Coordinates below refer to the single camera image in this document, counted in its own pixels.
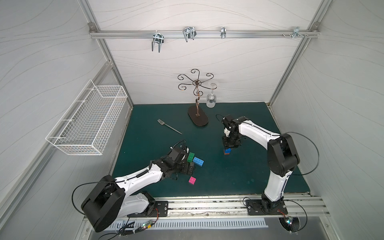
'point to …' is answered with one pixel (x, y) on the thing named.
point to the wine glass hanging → (211, 98)
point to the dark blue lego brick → (228, 150)
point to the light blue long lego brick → (198, 161)
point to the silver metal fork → (163, 123)
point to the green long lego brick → (190, 157)
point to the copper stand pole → (197, 91)
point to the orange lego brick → (226, 153)
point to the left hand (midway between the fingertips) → (189, 166)
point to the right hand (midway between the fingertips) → (227, 146)
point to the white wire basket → (87, 126)
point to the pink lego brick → (192, 180)
